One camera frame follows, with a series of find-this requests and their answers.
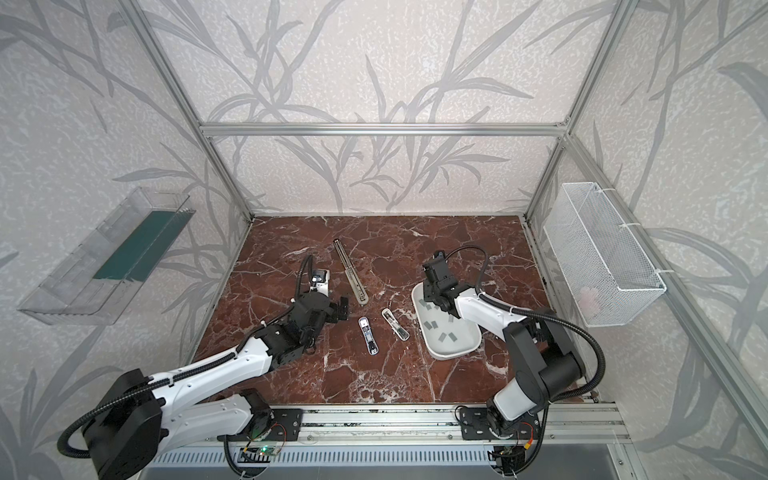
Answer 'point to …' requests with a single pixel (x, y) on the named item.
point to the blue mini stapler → (368, 336)
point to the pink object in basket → (587, 300)
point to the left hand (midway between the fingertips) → (337, 283)
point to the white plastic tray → (469, 334)
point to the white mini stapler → (400, 331)
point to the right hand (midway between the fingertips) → (436, 275)
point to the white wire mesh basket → (609, 278)
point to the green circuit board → (268, 450)
